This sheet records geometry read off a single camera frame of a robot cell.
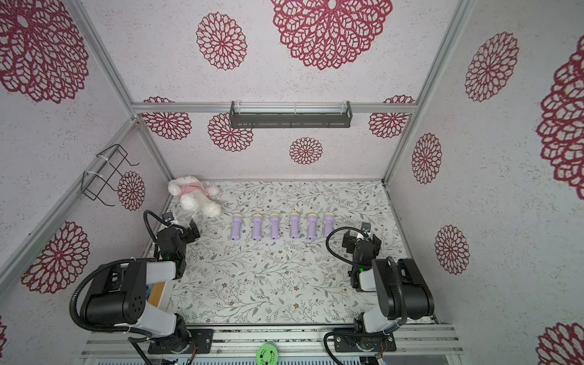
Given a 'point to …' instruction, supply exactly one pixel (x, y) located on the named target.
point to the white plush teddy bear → (194, 195)
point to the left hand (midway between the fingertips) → (183, 224)
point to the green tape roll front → (267, 354)
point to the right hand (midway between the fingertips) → (362, 230)
